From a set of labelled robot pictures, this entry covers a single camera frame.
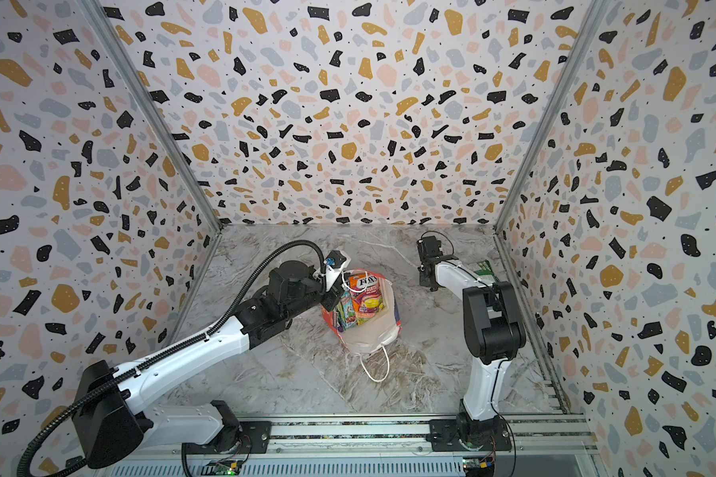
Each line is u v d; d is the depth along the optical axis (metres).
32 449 0.34
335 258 0.62
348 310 0.88
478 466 0.72
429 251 0.80
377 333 0.83
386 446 0.73
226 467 0.70
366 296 0.92
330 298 0.66
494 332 0.52
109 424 0.38
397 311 0.74
